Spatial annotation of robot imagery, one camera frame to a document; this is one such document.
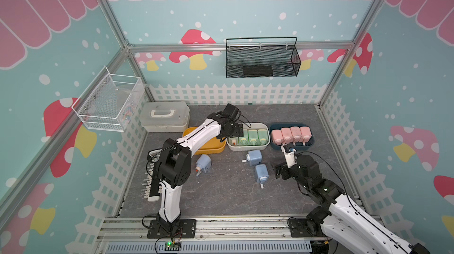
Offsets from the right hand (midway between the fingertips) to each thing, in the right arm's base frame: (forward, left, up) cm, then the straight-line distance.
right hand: (280, 158), depth 80 cm
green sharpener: (+15, +16, -7) cm, 23 cm away
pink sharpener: (+17, -3, -8) cm, 19 cm away
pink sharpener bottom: (+18, -9, -7) cm, 21 cm away
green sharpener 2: (+18, +5, -7) cm, 20 cm away
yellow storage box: (+13, +30, -9) cm, 34 cm away
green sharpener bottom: (+16, +10, -6) cm, 20 cm away
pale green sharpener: (+14, +21, -8) cm, 26 cm away
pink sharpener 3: (+19, -19, -8) cm, 28 cm away
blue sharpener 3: (-4, +8, -8) cm, 12 cm away
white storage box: (+12, +13, +9) cm, 20 cm away
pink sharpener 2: (+19, -14, -7) cm, 24 cm away
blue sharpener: (+2, +36, -7) cm, 37 cm away
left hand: (+16, +21, -4) cm, 26 cm away
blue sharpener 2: (+5, +11, -7) cm, 14 cm away
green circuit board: (-31, +47, -16) cm, 59 cm away
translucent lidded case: (+27, +59, 0) cm, 65 cm away
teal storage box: (+25, -5, -8) cm, 27 cm away
